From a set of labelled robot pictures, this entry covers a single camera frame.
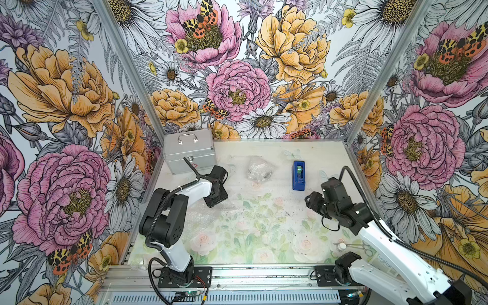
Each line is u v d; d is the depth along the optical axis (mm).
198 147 994
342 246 779
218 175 786
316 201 701
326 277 739
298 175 995
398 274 457
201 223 879
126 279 760
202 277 735
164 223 473
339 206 574
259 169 1011
